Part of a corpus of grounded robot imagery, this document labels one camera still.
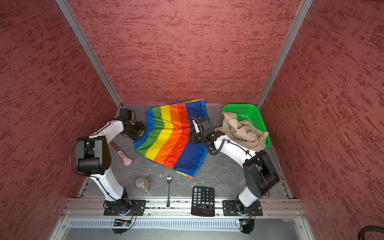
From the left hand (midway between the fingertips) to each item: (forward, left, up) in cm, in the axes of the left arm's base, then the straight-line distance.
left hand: (144, 133), depth 96 cm
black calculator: (-39, -38, -4) cm, 55 cm away
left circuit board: (-48, +3, -9) cm, 49 cm away
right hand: (-7, -32, +5) cm, 33 cm away
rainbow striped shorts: (-1, -13, -6) cm, 15 cm away
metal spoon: (-27, -19, -6) cm, 34 cm away
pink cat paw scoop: (-18, +7, -4) cm, 19 cm away
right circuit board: (-48, -60, -8) cm, 77 cm away
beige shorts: (-5, -61, +9) cm, 62 cm away
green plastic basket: (+22, -75, -2) cm, 78 cm away
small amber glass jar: (-33, -8, +4) cm, 34 cm away
